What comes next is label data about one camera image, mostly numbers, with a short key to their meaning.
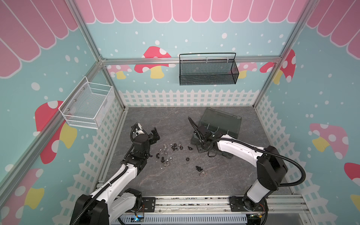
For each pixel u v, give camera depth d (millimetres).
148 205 743
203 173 850
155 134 761
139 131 694
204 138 658
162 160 908
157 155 924
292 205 766
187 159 917
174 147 966
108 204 430
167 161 892
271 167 447
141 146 600
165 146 948
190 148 954
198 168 856
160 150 941
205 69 941
